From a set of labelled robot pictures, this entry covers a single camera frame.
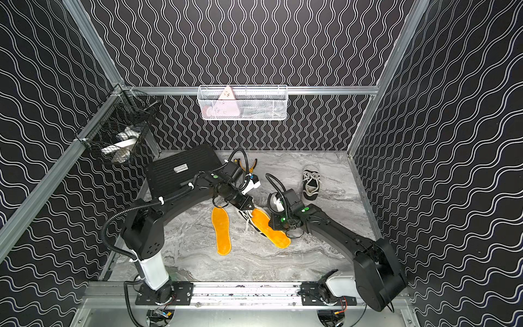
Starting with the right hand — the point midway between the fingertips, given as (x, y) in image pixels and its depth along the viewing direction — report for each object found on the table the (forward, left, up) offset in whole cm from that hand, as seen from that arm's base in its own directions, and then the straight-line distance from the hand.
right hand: (271, 222), depth 84 cm
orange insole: (+4, +23, -7) cm, 25 cm away
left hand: (+5, +8, +6) cm, 11 cm away
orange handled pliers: (+35, +11, -7) cm, 37 cm away
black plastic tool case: (+27, +47, 0) cm, 54 cm away
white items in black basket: (+20, +61, +22) cm, 68 cm away
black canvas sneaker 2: (+23, -20, 0) cm, 30 cm away
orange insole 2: (-7, -2, +2) cm, 8 cm away
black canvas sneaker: (+2, +10, +2) cm, 10 cm away
